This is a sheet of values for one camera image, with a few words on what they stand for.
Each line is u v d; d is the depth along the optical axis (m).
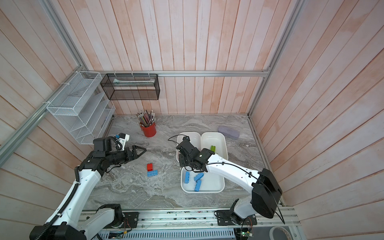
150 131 1.07
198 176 0.86
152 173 0.88
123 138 0.71
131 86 1.05
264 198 0.40
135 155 0.67
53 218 0.39
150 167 0.90
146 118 1.00
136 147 0.69
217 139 1.03
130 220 0.73
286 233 0.69
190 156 0.60
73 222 0.40
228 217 0.72
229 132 1.06
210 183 0.85
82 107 0.73
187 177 0.86
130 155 0.66
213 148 0.99
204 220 0.73
